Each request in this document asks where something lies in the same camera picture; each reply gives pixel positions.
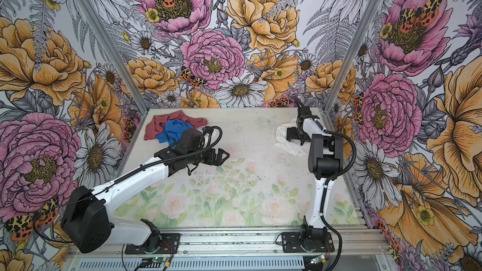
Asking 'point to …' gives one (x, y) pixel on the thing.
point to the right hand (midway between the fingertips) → (298, 142)
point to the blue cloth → (172, 132)
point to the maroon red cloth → (151, 129)
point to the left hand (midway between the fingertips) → (219, 158)
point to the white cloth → (293, 145)
